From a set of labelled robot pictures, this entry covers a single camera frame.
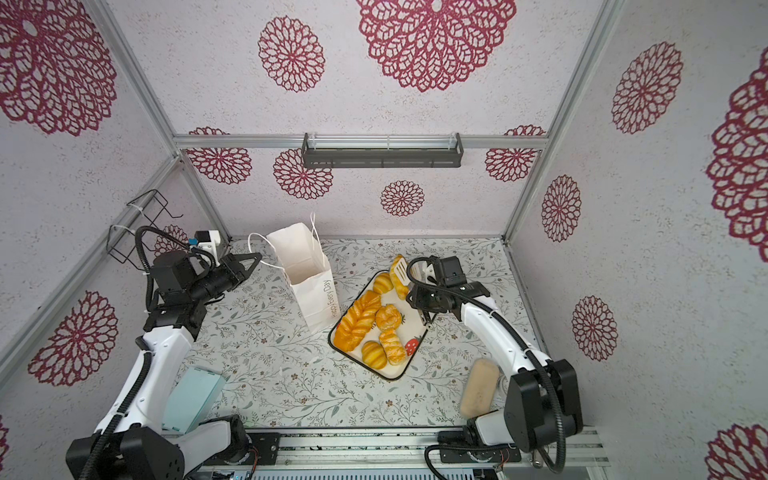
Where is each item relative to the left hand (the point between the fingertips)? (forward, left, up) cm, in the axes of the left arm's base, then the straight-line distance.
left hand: (262, 260), depth 74 cm
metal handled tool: (-40, -66, -27) cm, 82 cm away
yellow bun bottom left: (-14, -27, -26) cm, 40 cm away
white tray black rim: (-4, -28, -29) cm, 41 cm away
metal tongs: (+7, -36, -12) cm, 38 cm away
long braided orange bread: (-2, -22, -27) cm, 35 cm away
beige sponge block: (-23, -56, -27) cm, 67 cm away
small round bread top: (+12, -30, -26) cm, 42 cm away
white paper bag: (+13, -5, -11) cm, 18 cm away
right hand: (-1, -38, -14) cm, 41 cm away
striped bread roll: (+2, -36, -17) cm, 39 cm away
